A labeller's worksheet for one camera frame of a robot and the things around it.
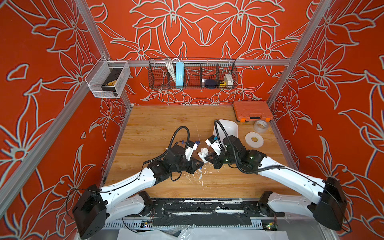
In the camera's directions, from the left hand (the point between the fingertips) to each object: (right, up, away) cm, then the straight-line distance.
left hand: (203, 164), depth 73 cm
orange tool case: (+41, +29, +40) cm, 65 cm away
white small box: (+17, +47, +19) cm, 54 cm away
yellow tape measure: (+14, +46, +22) cm, 53 cm away
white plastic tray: (+23, +16, +33) cm, 43 cm away
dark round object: (+7, +47, +24) cm, 54 cm away
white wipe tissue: (0, +5, 0) cm, 5 cm away
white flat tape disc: (+37, +9, +26) cm, 46 cm away
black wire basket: (-6, +54, +25) cm, 59 cm away
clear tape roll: (+44, +17, +32) cm, 57 cm away
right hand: (0, +3, 0) cm, 3 cm away
